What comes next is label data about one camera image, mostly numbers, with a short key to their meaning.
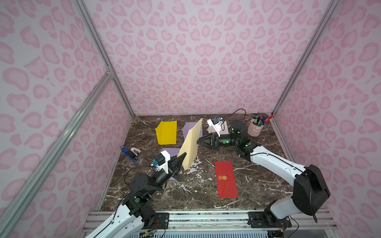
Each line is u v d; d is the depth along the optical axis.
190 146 0.60
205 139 0.66
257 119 1.00
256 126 1.00
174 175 0.54
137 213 0.52
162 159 0.50
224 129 0.67
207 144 0.70
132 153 0.97
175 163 0.57
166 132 1.16
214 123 0.65
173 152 0.61
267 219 0.66
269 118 0.95
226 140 0.65
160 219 0.74
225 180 0.86
